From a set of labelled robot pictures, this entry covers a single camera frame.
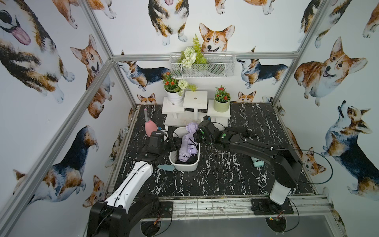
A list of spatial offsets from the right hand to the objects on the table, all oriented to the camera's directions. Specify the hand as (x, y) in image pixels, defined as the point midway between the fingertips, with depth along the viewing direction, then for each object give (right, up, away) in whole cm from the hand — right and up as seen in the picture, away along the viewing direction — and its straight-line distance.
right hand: (191, 135), depth 82 cm
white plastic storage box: (-9, +1, +9) cm, 12 cm away
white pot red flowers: (-10, +27, +6) cm, 29 cm away
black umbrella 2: (0, -14, +2) cm, 14 cm away
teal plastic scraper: (-15, -19, +5) cm, 25 cm away
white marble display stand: (+2, +17, +9) cm, 19 cm away
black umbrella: (-7, -3, -6) cm, 10 cm away
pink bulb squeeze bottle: (-27, +4, +13) cm, 31 cm away
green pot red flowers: (+18, +20, +5) cm, 27 cm away
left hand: (-9, -1, +2) cm, 9 cm away
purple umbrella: (-1, -7, 0) cm, 7 cm away
